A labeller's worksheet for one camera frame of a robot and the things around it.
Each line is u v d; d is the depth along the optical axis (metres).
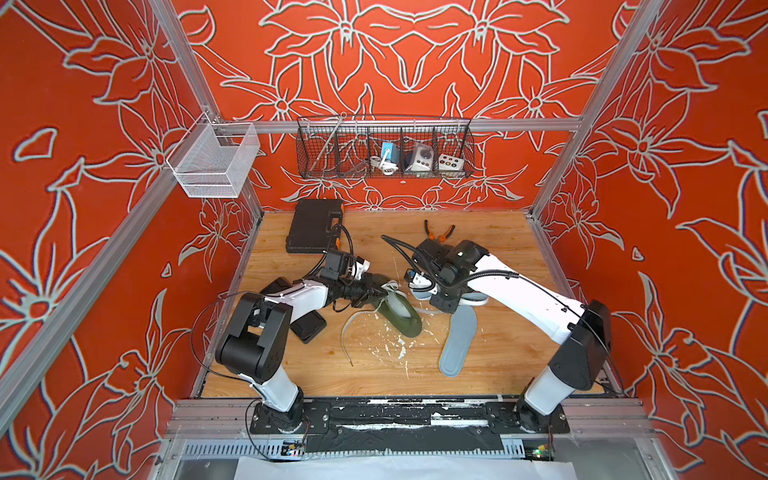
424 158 0.90
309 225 1.13
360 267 0.86
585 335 0.42
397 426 0.73
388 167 0.85
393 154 0.83
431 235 1.10
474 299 0.69
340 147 1.00
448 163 0.94
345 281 0.76
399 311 0.86
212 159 0.93
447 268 0.55
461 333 0.86
